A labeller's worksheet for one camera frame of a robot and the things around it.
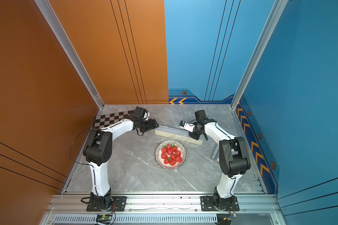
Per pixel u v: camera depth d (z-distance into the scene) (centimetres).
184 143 95
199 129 71
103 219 72
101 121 105
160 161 87
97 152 54
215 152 91
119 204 73
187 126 84
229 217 69
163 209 72
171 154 91
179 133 96
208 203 73
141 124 82
